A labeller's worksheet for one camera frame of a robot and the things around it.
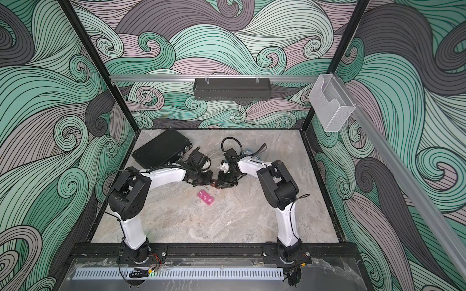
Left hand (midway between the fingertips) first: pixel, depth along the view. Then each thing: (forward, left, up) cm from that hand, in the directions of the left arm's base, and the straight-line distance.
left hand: (214, 180), depth 93 cm
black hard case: (+17, +30, +4) cm, 35 cm away
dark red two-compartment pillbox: (-2, 0, +1) cm, 3 cm away
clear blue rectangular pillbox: (+21, -20, -2) cm, 29 cm away
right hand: (-3, -2, -2) cm, 4 cm away
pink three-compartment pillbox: (-9, +4, -1) cm, 9 cm away
